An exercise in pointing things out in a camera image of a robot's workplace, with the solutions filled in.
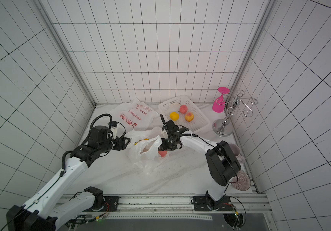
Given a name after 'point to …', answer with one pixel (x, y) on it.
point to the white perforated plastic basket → (200, 119)
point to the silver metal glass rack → (223, 127)
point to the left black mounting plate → (111, 204)
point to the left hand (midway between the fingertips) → (123, 142)
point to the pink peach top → (183, 109)
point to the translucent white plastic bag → (143, 148)
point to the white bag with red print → (133, 114)
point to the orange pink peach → (189, 117)
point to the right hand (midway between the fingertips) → (161, 144)
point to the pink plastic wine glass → (219, 104)
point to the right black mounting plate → (204, 203)
